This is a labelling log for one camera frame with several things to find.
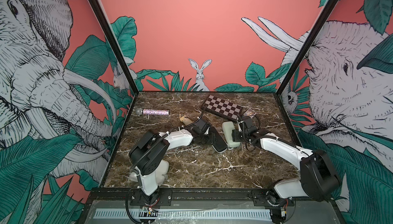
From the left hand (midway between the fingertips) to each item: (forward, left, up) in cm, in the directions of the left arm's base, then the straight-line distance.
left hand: (215, 138), depth 90 cm
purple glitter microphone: (+23, +49, -1) cm, 55 cm away
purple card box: (+21, -28, -4) cm, 35 cm away
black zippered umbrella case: (-2, -2, -1) cm, 3 cm away
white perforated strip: (-35, +25, -4) cm, 44 cm away
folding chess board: (+25, -8, -2) cm, 26 cm away
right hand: (+3, -12, +3) cm, 12 cm away
